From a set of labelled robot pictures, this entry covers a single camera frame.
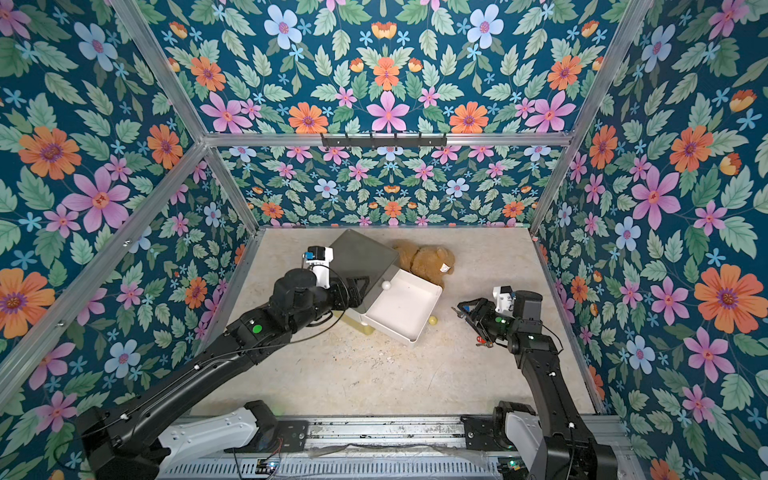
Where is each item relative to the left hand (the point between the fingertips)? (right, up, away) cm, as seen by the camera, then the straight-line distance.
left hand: (361, 280), depth 70 cm
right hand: (+26, -9, +10) cm, 30 cm away
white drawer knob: (+5, -2, +12) cm, 13 cm away
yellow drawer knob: (+18, -13, +14) cm, 26 cm away
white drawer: (+10, -10, +20) cm, 24 cm away
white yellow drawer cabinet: (-4, -12, +14) cm, 19 cm away
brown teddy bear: (+19, +3, +24) cm, 30 cm away
